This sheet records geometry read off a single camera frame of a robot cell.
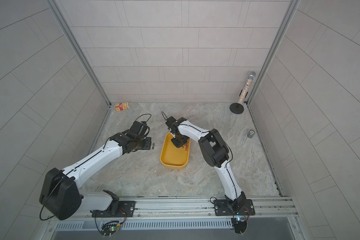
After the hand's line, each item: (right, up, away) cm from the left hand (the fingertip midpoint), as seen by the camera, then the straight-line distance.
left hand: (151, 141), depth 85 cm
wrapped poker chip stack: (+61, +3, +10) cm, 62 cm away
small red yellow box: (-29, +22, +27) cm, 45 cm away
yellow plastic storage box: (+11, -10, +2) cm, 15 cm away
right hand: (+16, -4, +12) cm, 21 cm away
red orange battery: (+20, -4, +8) cm, 22 cm away
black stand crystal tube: (+59, +20, +28) cm, 69 cm away
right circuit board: (+45, -35, -17) cm, 59 cm away
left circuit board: (-15, -37, -16) cm, 43 cm away
